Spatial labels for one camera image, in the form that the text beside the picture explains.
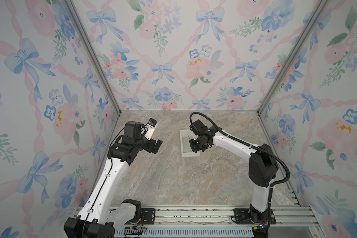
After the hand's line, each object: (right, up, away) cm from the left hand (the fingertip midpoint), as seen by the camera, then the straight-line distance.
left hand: (153, 136), depth 76 cm
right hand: (+22, -7, +14) cm, 27 cm away
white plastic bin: (+17, -1, +20) cm, 26 cm away
